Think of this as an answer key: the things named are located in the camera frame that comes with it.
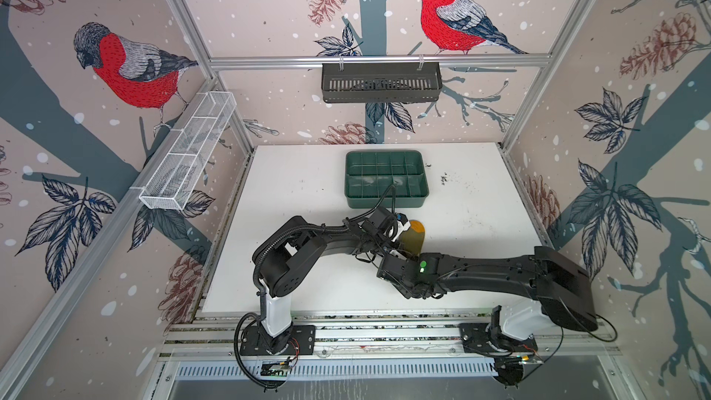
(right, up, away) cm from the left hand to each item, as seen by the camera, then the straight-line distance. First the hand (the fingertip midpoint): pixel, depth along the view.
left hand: (406, 258), depth 86 cm
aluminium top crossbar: (-55, +90, +69) cm, 126 cm away
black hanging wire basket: (-5, +63, +20) cm, 66 cm away
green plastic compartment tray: (-12, +26, +22) cm, 36 cm away
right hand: (-2, -5, -3) cm, 6 cm away
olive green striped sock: (+3, +4, +7) cm, 9 cm away
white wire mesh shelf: (-64, +30, -11) cm, 72 cm away
